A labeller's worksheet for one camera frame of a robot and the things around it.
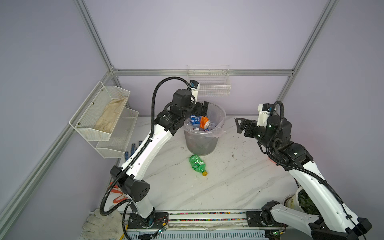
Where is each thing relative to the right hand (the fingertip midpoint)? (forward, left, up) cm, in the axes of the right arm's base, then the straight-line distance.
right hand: (242, 119), depth 65 cm
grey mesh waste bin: (+6, +16, -27) cm, 32 cm away
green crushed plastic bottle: (-4, +20, -36) cm, 42 cm away
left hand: (+9, +20, +3) cm, 22 cm away
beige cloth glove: (+13, +67, -7) cm, 69 cm away
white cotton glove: (-37, +64, -37) cm, 83 cm away
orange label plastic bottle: (+12, +16, -16) cm, 25 cm away
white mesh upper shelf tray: (+8, +74, -6) cm, 75 cm away
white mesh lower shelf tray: (+11, +71, -27) cm, 77 cm away
